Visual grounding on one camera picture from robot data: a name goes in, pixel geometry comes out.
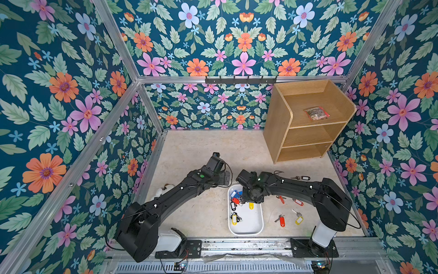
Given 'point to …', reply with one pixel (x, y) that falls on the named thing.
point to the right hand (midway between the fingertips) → (246, 199)
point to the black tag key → (303, 177)
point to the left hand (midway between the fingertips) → (223, 174)
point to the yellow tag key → (300, 219)
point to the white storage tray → (244, 221)
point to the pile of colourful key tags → (236, 199)
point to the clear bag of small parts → (316, 113)
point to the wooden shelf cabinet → (302, 119)
